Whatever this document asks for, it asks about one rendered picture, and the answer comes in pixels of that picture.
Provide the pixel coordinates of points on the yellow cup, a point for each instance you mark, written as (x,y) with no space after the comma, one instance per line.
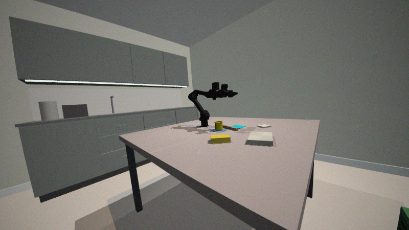
(218,125)

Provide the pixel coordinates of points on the yellow rectangular block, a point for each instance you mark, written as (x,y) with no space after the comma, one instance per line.
(223,138)

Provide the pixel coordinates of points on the cream flat rectangular block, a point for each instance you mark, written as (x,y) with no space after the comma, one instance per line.
(260,138)

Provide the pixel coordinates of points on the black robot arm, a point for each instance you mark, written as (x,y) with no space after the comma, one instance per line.
(204,114)

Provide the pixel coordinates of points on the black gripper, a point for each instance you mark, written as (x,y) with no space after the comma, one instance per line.
(223,93)

